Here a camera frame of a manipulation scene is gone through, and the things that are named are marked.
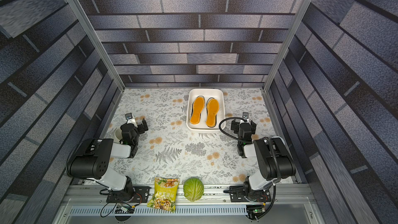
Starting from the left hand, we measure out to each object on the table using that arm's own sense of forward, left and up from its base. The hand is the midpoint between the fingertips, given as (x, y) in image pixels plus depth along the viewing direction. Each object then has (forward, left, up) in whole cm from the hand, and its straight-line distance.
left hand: (136, 119), depth 93 cm
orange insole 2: (+12, -48, -4) cm, 49 cm away
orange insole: (+13, -37, -4) cm, 40 cm away
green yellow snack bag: (-39, -23, -3) cm, 45 cm away
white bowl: (-12, +6, +2) cm, 14 cm away
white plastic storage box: (+14, -43, -6) cm, 46 cm away
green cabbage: (-37, -37, -1) cm, 52 cm away
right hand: (+1, -66, 0) cm, 66 cm away
